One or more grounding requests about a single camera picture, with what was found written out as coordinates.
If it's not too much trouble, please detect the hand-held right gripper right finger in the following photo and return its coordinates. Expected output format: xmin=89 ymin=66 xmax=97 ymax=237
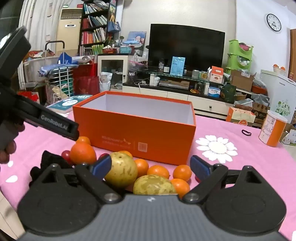
xmin=182 ymin=155 xmax=269 ymax=204

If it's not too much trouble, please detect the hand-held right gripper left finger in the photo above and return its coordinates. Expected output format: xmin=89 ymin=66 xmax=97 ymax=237
xmin=30 ymin=154 xmax=123 ymax=204

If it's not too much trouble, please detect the yellow speckled pear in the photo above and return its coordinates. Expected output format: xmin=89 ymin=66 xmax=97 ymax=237
xmin=104 ymin=152 xmax=138 ymax=189
xmin=133 ymin=175 xmax=177 ymax=195

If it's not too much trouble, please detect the large orange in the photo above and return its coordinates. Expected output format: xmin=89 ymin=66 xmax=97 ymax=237
xmin=70 ymin=142 xmax=97 ymax=165

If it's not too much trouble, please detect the orange cardboard box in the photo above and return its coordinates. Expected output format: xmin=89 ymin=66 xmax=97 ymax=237
xmin=72 ymin=91 xmax=197 ymax=166

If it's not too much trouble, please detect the person's left hand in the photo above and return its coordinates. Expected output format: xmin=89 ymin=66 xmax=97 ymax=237
xmin=0 ymin=124 xmax=25 ymax=165

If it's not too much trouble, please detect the teal paperback book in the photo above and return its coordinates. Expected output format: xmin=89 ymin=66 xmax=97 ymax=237
xmin=46 ymin=94 xmax=93 ymax=114

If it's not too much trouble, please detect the black cloth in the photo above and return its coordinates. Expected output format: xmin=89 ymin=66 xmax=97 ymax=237
xmin=30 ymin=151 xmax=74 ymax=183

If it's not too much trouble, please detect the red gift bag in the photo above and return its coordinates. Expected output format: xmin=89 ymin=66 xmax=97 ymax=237
xmin=73 ymin=76 xmax=100 ymax=96
xmin=73 ymin=63 xmax=99 ymax=78

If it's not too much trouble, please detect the blue shopping bag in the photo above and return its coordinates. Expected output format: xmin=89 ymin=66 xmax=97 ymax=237
xmin=58 ymin=52 xmax=79 ymax=65

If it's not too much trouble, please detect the orange fruit gift box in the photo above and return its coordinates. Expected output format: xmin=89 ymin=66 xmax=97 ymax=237
xmin=225 ymin=107 xmax=256 ymax=127

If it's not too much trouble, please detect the white plastic pouch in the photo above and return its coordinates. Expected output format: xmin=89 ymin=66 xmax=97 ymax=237
xmin=99 ymin=72 xmax=113 ymax=93

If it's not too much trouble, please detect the white television stand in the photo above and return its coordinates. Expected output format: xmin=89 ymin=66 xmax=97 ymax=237
xmin=122 ymin=68 xmax=234 ymax=121

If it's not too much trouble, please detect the clear plastic storage bin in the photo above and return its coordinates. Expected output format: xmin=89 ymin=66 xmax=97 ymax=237
xmin=235 ymin=98 xmax=253 ymax=108

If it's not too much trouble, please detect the dark green paper bag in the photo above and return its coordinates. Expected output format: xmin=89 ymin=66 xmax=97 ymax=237
xmin=220 ymin=83 xmax=237 ymax=103

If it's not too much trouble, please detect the white glass-door cabinet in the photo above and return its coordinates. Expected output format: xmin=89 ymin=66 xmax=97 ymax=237
xmin=97 ymin=54 xmax=129 ymax=91

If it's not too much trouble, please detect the orange and white canister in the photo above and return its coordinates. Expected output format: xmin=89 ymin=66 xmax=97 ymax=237
xmin=258 ymin=110 xmax=288 ymax=147

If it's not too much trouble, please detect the beige standing air conditioner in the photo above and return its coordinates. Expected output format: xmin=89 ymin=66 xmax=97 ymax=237
xmin=55 ymin=8 xmax=82 ymax=52

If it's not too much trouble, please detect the silver media player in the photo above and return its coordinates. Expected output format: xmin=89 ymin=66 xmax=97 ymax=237
xmin=159 ymin=80 xmax=189 ymax=90

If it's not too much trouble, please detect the orange and white carton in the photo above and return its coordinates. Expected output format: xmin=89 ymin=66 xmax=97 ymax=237
xmin=207 ymin=66 xmax=225 ymax=84

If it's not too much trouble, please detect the brown cardboard box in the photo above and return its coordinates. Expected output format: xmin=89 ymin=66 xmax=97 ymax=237
xmin=229 ymin=70 xmax=256 ymax=92

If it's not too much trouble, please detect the dark bookshelf with books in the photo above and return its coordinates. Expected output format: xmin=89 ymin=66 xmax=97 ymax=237
xmin=78 ymin=0 xmax=118 ymax=56

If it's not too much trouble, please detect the blue card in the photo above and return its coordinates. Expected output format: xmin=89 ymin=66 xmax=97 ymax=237
xmin=170 ymin=56 xmax=186 ymax=76

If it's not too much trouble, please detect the white small fridge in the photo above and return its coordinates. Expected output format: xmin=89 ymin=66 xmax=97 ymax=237
xmin=259 ymin=70 xmax=296 ymax=124

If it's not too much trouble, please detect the blue picture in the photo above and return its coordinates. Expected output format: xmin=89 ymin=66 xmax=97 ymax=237
xmin=127 ymin=31 xmax=147 ymax=44

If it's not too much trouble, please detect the black flat television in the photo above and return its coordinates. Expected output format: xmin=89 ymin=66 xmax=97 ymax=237
xmin=147 ymin=24 xmax=226 ymax=70

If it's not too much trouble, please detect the green plastic storage rack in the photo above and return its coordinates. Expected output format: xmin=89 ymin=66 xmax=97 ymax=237
xmin=225 ymin=39 xmax=253 ymax=75

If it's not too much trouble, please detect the white fruit bowl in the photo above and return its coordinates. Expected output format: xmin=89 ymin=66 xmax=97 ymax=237
xmin=272 ymin=64 xmax=286 ymax=76

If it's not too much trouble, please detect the white wire trolley cart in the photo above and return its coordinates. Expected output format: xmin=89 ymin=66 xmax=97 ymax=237
xmin=40 ymin=40 xmax=77 ymax=98

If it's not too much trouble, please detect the round wall clock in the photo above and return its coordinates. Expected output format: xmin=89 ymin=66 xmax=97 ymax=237
xmin=266 ymin=13 xmax=282 ymax=32

